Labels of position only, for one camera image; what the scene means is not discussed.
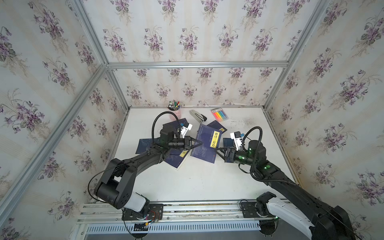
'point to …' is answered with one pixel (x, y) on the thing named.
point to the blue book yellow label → (210, 137)
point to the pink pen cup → (177, 113)
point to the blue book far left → (143, 144)
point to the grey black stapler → (198, 117)
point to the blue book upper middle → (215, 124)
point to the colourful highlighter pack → (219, 114)
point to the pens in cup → (174, 106)
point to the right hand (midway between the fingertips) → (220, 151)
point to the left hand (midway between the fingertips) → (201, 145)
